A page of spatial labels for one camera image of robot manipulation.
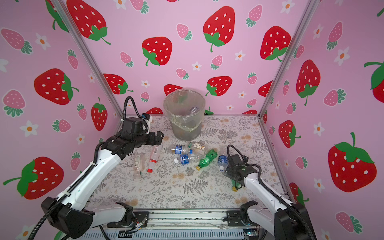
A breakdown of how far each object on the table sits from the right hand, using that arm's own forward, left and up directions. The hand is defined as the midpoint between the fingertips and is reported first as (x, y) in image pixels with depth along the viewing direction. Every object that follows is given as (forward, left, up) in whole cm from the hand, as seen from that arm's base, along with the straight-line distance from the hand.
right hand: (233, 174), depth 86 cm
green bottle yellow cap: (+6, +17, +2) cm, 18 cm away
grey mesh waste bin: (+23, +35, +5) cm, 42 cm away
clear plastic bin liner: (+41, +35, +14) cm, 56 cm away
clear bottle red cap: (+9, +50, +3) cm, 51 cm away
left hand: (+7, +44, +24) cm, 50 cm away
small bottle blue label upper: (+11, +35, +3) cm, 37 cm away
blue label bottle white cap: (+7, +6, +2) cm, 10 cm away
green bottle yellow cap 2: (-10, +1, +9) cm, 14 cm away
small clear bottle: (-2, +57, +3) cm, 57 cm away
